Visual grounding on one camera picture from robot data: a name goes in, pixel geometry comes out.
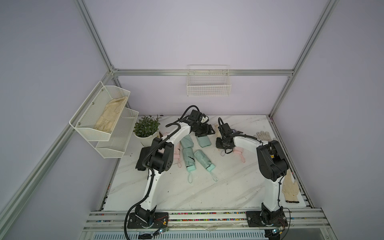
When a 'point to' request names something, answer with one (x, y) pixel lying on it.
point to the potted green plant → (146, 129)
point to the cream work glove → (290, 188)
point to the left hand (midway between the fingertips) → (211, 133)
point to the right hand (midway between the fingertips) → (220, 146)
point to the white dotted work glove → (264, 136)
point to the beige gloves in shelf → (111, 114)
